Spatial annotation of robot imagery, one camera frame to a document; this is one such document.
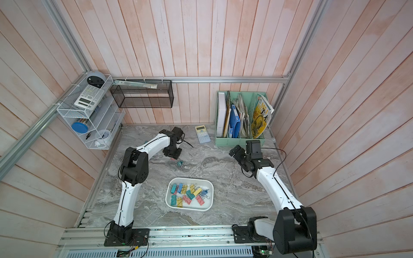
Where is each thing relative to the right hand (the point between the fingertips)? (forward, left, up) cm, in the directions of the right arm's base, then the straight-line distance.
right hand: (234, 153), depth 86 cm
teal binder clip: (-19, +24, -13) cm, 33 cm away
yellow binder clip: (-16, +27, -12) cm, 34 cm away
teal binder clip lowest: (-16, +33, -11) cm, 38 cm away
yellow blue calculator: (+26, +19, -14) cm, 35 cm away
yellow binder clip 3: (-18, +20, -11) cm, 29 cm away
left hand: (+6, +37, -13) cm, 40 cm away
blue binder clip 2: (-19, +17, -11) cm, 27 cm away
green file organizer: (+22, -5, +7) cm, 24 cm away
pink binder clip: (-22, +25, -12) cm, 36 cm away
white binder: (+23, +7, +8) cm, 25 cm away
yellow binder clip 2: (-23, +29, -13) cm, 39 cm away
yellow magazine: (+28, -20, +4) cm, 35 cm away
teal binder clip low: (-1, +31, -10) cm, 33 cm away
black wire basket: (+41, +59, +10) cm, 72 cm away
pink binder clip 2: (-21, +19, -13) cm, 31 cm away
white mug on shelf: (+2, +70, +11) cm, 71 cm away
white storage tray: (-13, +17, -12) cm, 24 cm away
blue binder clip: (-15, +30, -13) cm, 36 cm away
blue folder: (+17, -2, +2) cm, 17 cm away
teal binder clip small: (-22, +33, -13) cm, 41 cm away
